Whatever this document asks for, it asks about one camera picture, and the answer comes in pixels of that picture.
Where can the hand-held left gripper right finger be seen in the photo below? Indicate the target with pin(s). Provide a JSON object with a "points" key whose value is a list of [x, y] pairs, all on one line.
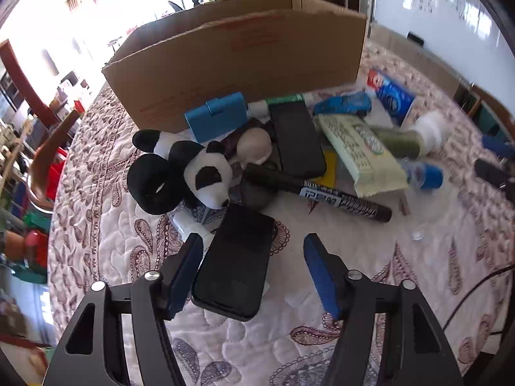
{"points": [[322, 277]]}

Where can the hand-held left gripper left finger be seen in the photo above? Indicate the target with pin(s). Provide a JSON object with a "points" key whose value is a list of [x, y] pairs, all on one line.
{"points": [[187, 275]]}

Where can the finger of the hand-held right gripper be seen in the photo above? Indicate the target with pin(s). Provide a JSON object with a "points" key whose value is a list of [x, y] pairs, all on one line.
{"points": [[497, 144], [493, 173]]}

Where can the black smartphone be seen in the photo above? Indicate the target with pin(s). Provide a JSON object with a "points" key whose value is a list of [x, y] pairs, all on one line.
{"points": [[233, 265], [297, 140]]}

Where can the brown cardboard box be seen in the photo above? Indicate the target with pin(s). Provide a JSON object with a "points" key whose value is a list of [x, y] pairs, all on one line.
{"points": [[241, 60]]}

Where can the paisley quilted tablecloth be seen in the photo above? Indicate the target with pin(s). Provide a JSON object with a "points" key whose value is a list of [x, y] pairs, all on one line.
{"points": [[362, 257]]}

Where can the white plastic clip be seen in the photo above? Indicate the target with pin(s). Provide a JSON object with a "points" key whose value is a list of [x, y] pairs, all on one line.
{"points": [[187, 225]]}

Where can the white tube with blue cap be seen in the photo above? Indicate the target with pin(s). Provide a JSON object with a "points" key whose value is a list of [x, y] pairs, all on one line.
{"points": [[428, 175]]}

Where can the black marker pen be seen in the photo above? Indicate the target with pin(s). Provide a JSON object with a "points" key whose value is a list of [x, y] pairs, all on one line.
{"points": [[322, 195]]}

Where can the clear plastic cap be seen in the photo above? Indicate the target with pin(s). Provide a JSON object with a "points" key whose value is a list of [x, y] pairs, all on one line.
{"points": [[418, 236]]}

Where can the grey brown stone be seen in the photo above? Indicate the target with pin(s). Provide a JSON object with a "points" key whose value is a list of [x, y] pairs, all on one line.
{"points": [[257, 197]]}

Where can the panda plush toy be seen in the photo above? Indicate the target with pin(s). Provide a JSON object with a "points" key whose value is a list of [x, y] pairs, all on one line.
{"points": [[209, 173]]}

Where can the red and blue toothpaste tube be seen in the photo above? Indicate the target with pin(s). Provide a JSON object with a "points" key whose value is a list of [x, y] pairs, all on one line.
{"points": [[390, 94]]}

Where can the pale green wet wipes pack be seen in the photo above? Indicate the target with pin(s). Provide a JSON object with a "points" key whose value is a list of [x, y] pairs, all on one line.
{"points": [[362, 152]]}

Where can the black whiteboard eraser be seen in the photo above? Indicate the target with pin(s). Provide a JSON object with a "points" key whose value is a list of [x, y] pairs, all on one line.
{"points": [[415, 39]]}

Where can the beige round ball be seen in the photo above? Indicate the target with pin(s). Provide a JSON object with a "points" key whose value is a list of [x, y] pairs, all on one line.
{"points": [[253, 142]]}

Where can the whiteboard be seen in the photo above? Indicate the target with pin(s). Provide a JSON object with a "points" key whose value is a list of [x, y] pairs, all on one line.
{"points": [[434, 4]]}

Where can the blue plastic case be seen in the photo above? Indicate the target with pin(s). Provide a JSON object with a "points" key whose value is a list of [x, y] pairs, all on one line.
{"points": [[217, 118]]}

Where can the blue toy car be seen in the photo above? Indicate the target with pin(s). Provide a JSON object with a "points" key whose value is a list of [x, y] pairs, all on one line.
{"points": [[342, 104]]}

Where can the red plastic stool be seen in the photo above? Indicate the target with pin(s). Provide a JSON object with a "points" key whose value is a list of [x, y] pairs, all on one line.
{"points": [[56, 177]]}

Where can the green and white tube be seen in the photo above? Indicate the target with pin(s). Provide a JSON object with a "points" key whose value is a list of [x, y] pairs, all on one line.
{"points": [[281, 101]]}

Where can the wooden chair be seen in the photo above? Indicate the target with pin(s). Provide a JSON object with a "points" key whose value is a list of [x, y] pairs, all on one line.
{"points": [[44, 161]]}

